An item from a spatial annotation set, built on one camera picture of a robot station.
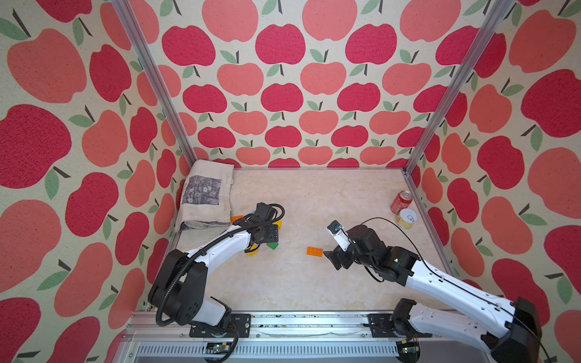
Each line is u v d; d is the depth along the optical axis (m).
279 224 0.98
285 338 0.72
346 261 0.68
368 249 0.57
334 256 0.67
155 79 0.86
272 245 0.93
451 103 0.93
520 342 0.38
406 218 0.96
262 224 0.67
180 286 0.44
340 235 0.65
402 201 0.96
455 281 0.47
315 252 0.92
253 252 0.75
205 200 1.01
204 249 0.49
